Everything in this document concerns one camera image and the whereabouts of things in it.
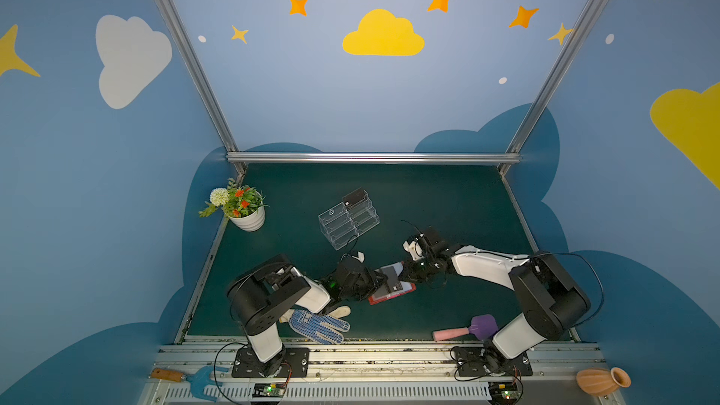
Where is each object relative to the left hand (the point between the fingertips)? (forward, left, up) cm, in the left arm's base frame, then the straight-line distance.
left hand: (394, 282), depth 85 cm
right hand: (+4, -3, -3) cm, 6 cm away
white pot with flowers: (+20, +50, +10) cm, 55 cm away
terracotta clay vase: (-25, -47, +6) cm, 53 cm away
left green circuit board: (-28, +34, -3) cm, 44 cm away
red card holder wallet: (-2, +4, -3) cm, 5 cm away
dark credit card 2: (+29, +14, +5) cm, 33 cm away
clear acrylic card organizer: (+20, +18, +1) cm, 27 cm away
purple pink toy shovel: (-12, -24, -1) cm, 27 cm away
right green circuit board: (-27, -28, -4) cm, 39 cm away
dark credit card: (+1, 0, -3) cm, 3 cm away
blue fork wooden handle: (-26, +52, -3) cm, 58 cm away
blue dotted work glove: (-12, +24, -3) cm, 27 cm away
